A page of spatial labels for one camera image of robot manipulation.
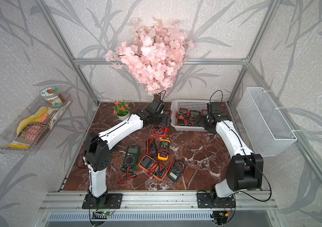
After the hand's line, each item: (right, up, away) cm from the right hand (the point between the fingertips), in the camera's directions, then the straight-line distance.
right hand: (201, 123), depth 88 cm
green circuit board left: (-52, -44, -17) cm, 70 cm away
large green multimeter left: (-44, -21, 0) cm, 49 cm away
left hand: (-22, +2, +1) cm, 22 cm away
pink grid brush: (-81, -4, -28) cm, 85 cm away
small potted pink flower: (-54, +9, +11) cm, 56 cm away
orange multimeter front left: (-33, -24, -5) cm, 41 cm away
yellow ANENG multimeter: (-24, -18, +1) cm, 30 cm away
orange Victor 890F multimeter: (-11, +4, +17) cm, 21 cm away
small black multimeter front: (-16, -27, -7) cm, 32 cm away
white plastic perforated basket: (-15, +14, +23) cm, 30 cm away
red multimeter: (+7, +8, +21) cm, 23 cm away
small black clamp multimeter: (-32, -16, +2) cm, 36 cm away
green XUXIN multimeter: (-2, +3, +17) cm, 17 cm away
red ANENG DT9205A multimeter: (-26, -4, -5) cm, 27 cm away
